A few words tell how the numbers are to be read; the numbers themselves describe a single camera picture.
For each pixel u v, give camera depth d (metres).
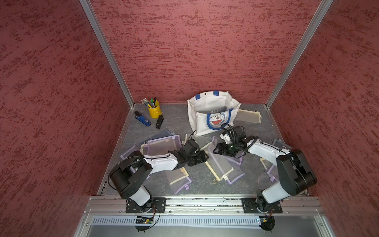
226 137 0.85
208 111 0.87
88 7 0.71
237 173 0.83
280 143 0.98
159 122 1.07
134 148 0.95
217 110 0.90
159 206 0.74
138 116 1.10
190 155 0.70
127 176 0.45
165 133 1.04
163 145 0.98
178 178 0.81
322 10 0.73
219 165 0.87
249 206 0.74
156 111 1.07
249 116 1.12
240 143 0.68
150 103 1.04
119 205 0.76
